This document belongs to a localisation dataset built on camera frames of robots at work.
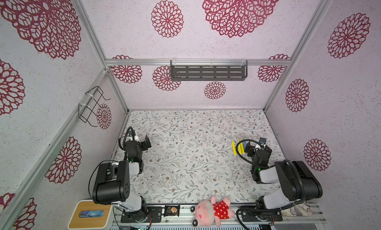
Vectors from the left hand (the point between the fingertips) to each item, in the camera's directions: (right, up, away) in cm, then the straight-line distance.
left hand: (140, 137), depth 94 cm
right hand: (+73, -2, -3) cm, 73 cm away
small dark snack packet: (+22, -35, -19) cm, 45 cm away
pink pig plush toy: (+39, -32, -26) cm, 57 cm away
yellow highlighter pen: (+55, -5, -16) cm, 58 cm away
